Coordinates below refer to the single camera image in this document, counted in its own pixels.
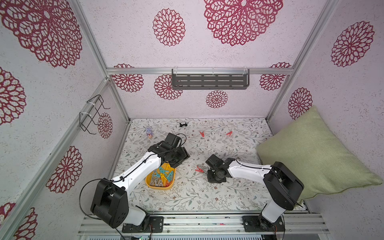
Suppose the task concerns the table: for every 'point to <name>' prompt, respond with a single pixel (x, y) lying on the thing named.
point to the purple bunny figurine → (149, 134)
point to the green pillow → (306, 147)
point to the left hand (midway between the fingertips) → (187, 159)
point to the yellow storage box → (162, 178)
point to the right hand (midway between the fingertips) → (208, 178)
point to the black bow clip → (181, 125)
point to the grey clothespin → (156, 182)
